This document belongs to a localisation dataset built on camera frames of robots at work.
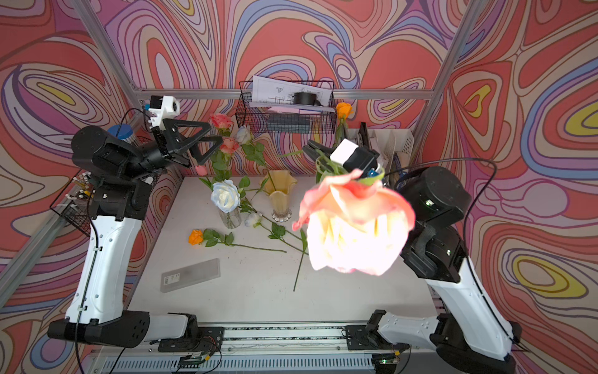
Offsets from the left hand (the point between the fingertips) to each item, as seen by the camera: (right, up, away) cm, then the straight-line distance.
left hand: (215, 141), depth 46 cm
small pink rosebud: (-18, -2, +35) cm, 39 cm away
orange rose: (-20, -28, +50) cm, 61 cm away
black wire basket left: (-46, -15, +18) cm, 51 cm away
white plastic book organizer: (+57, +11, +53) cm, 79 cm away
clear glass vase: (-13, -21, +53) cm, 58 cm away
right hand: (+18, -3, -7) cm, 20 cm away
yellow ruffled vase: (+8, -6, +49) cm, 50 cm away
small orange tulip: (+19, -31, +49) cm, 61 cm away
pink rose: (-11, 0, +38) cm, 40 cm away
